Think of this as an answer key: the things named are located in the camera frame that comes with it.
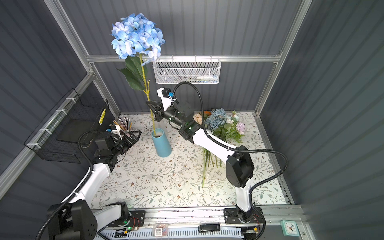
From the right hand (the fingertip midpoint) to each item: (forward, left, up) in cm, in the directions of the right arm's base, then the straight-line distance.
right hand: (148, 104), depth 66 cm
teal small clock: (-42, -65, -42) cm, 88 cm away
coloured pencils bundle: (+14, +27, -30) cm, 43 cm away
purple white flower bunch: (+12, -45, -35) cm, 58 cm away
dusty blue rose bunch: (+16, -34, -27) cm, 46 cm away
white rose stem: (-3, -27, -40) cm, 49 cm away
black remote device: (-42, -27, -39) cm, 63 cm away
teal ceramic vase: (-3, -1, -29) cm, 29 cm away
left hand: (-1, +12, -22) cm, 25 cm away
